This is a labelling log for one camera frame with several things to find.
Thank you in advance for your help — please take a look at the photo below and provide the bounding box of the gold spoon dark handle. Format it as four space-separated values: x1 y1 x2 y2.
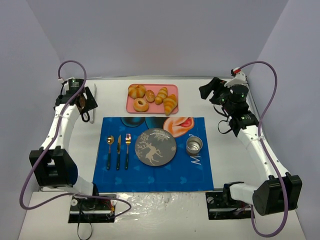
106 135 115 170

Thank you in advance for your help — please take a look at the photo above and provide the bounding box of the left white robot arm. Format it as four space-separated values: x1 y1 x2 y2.
29 78 98 196

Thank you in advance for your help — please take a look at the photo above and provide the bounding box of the small sesame bun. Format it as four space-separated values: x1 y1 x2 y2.
145 89 156 103

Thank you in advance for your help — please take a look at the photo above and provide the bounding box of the gold knife dark handle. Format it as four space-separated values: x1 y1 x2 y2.
116 135 122 171

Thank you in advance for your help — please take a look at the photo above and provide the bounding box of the gold fork dark handle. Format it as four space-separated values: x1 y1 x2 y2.
124 133 132 170

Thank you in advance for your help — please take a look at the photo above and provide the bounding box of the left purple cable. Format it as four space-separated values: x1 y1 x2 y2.
19 60 133 218

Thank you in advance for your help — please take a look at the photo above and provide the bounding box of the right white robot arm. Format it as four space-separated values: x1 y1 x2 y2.
199 77 302 216

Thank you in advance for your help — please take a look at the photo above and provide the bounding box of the grey reindeer plate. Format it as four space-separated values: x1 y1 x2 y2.
134 128 177 167

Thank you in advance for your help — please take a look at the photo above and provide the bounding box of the pink rectangular tray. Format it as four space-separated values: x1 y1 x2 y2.
126 83 179 115

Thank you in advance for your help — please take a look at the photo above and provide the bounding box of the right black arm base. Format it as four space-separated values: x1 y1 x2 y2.
205 181 257 220

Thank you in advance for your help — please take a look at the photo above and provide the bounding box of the large striped croissant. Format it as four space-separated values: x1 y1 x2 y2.
163 94 178 116

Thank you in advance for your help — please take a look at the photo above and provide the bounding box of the blue cartoon placemat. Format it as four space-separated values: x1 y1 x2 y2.
93 117 214 192

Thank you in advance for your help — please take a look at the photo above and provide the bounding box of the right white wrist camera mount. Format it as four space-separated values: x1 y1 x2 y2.
224 67 248 88

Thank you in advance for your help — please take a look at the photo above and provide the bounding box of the round pumpkin-shaped bun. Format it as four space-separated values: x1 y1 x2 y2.
128 84 147 99

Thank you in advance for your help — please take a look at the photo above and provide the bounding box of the sugared ring donut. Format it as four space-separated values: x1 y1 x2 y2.
133 98 149 112

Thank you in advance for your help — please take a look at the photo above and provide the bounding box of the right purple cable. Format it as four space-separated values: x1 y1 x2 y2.
237 60 289 237

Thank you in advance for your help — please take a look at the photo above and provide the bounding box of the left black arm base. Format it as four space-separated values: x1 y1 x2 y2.
68 194 117 224

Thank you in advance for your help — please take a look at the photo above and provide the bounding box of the small striped croissant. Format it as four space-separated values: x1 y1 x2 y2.
154 87 168 105

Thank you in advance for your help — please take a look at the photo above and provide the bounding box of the purple cable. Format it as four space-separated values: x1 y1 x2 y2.
19 60 133 218
237 60 289 237

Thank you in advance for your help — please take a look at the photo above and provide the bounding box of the silver metal cup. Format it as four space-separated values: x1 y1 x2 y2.
186 136 203 156

